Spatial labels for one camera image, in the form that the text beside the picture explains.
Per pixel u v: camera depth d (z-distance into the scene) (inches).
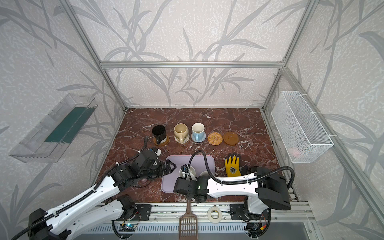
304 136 23.9
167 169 26.7
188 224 27.8
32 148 23.1
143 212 29.0
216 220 28.0
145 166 23.0
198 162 27.6
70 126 24.8
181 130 40.1
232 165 34.3
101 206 22.4
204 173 31.3
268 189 16.2
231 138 40.6
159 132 37.5
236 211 29.0
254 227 29.5
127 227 27.9
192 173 27.4
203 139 40.1
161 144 37.8
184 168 26.9
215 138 40.1
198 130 38.2
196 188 22.8
